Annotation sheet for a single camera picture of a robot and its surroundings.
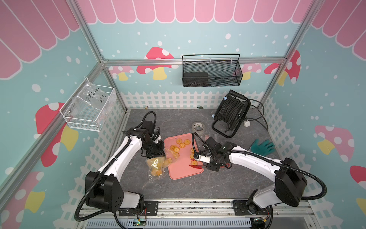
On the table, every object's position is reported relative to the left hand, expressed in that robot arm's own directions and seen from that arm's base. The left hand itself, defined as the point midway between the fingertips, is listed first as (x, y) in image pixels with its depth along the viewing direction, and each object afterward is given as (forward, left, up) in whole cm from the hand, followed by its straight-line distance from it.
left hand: (164, 157), depth 78 cm
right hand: (0, -26, -8) cm, 27 cm away
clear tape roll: (+31, -21, -15) cm, 40 cm away
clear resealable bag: (-2, +5, -8) cm, 10 cm away
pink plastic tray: (-1, -8, -13) cm, 16 cm away
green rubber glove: (+13, -65, -13) cm, 68 cm away
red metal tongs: (-1, -18, -10) cm, 21 cm away
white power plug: (+33, -57, -11) cm, 67 cm away
